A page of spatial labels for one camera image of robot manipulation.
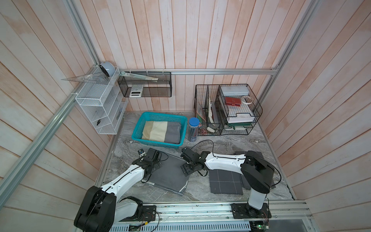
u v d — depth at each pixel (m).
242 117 0.92
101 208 0.40
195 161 0.68
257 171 0.47
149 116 1.07
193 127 0.88
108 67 0.83
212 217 0.73
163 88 1.07
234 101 0.96
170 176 0.84
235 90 1.04
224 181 0.83
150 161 0.67
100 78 0.86
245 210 0.74
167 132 1.03
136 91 0.97
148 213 0.73
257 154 0.50
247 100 1.01
